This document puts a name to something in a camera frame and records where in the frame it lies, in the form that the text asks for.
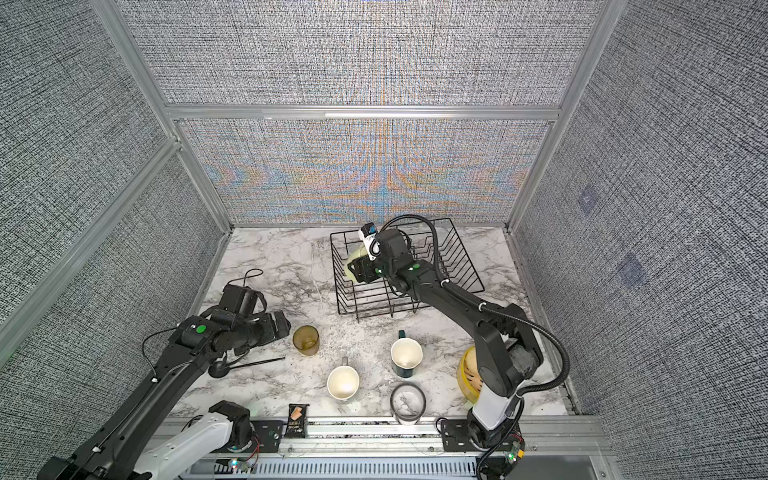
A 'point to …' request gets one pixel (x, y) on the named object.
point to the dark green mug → (406, 355)
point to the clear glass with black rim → (408, 403)
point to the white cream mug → (343, 381)
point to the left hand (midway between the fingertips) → (277, 330)
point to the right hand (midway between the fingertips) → (361, 258)
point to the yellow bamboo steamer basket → (469, 377)
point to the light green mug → (360, 253)
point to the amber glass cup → (306, 339)
